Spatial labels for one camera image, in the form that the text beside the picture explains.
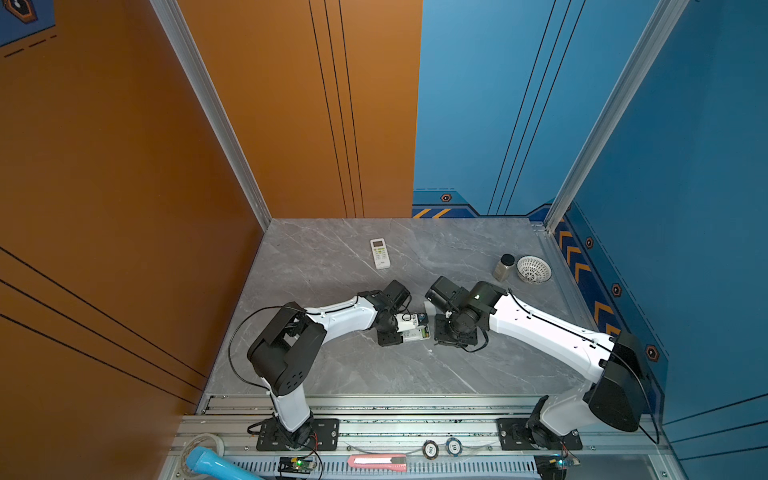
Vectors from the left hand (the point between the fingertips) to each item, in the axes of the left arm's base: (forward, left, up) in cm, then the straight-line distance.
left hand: (395, 327), depth 92 cm
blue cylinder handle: (-35, +41, +5) cm, 54 cm away
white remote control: (-5, -3, +11) cm, 12 cm away
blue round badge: (-31, -14, -1) cm, 34 cm away
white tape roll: (-31, +49, +1) cm, 58 cm away
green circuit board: (-35, +23, -2) cm, 42 cm away
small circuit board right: (-34, -40, 0) cm, 52 cm away
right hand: (-10, -11, +11) cm, 18 cm away
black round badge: (-31, -9, 0) cm, 33 cm away
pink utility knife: (-34, +4, 0) cm, 35 cm away
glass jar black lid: (+18, -35, +7) cm, 40 cm away
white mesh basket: (+22, -48, +2) cm, 53 cm away
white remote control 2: (+29, +6, +2) cm, 29 cm away
